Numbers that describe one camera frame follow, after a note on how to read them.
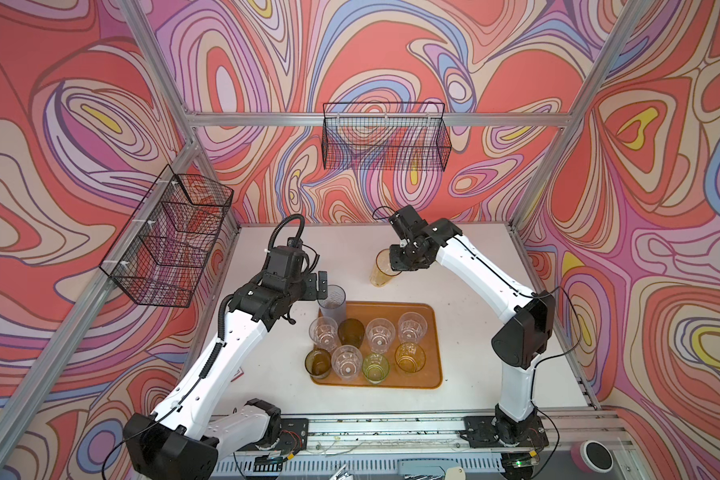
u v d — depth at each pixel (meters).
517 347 0.51
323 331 0.89
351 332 0.85
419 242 0.58
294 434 0.73
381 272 0.79
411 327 0.89
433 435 0.75
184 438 0.37
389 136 0.96
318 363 0.84
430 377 0.82
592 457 0.66
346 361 0.85
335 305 0.89
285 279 0.54
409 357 0.84
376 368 0.84
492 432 0.73
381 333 0.86
